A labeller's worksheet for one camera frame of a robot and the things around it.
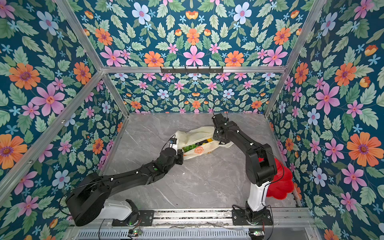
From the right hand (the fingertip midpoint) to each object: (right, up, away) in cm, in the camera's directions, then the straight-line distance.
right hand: (219, 136), depth 94 cm
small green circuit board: (-43, -45, -24) cm, 67 cm away
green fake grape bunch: (-19, -6, -9) cm, 22 cm away
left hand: (-21, -6, -10) cm, 24 cm away
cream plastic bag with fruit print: (-22, -2, -3) cm, 22 cm away
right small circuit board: (+15, -45, -24) cm, 53 cm away
